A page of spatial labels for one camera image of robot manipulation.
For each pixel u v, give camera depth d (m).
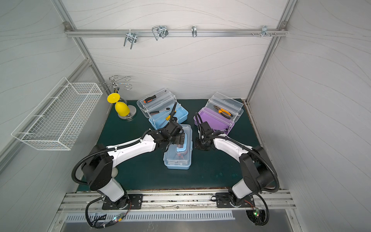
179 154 0.83
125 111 0.98
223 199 0.73
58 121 0.69
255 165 0.45
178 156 0.81
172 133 0.65
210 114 1.01
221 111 1.04
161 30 0.77
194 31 0.78
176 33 0.79
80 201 0.75
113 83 0.90
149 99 1.02
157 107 1.01
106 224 0.66
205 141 0.64
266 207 0.71
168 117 1.08
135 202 0.73
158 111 1.01
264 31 0.77
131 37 0.80
